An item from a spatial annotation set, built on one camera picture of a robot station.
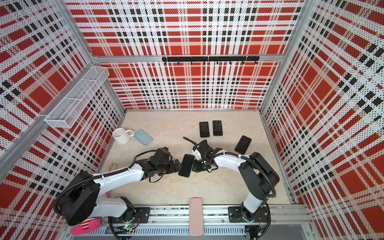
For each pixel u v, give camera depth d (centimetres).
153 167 65
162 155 68
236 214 73
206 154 71
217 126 111
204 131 111
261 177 45
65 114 69
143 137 106
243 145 99
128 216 65
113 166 91
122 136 96
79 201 41
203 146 72
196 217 72
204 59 88
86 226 66
